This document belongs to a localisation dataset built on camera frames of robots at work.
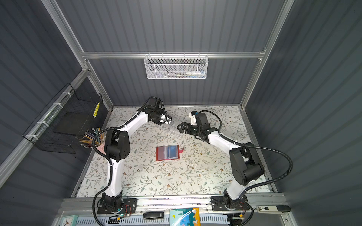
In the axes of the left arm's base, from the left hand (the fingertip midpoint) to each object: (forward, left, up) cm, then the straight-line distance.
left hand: (165, 113), depth 100 cm
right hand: (-15, -14, +3) cm, 20 cm away
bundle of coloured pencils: (-23, +46, 0) cm, 51 cm away
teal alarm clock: (-61, +42, -10) cm, 75 cm away
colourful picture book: (-60, -16, -11) cm, 63 cm away
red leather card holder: (-26, -3, -10) cm, 28 cm away
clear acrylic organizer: (-5, -4, -11) cm, 13 cm away
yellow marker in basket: (-10, +39, +14) cm, 43 cm away
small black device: (-60, +3, -8) cm, 60 cm away
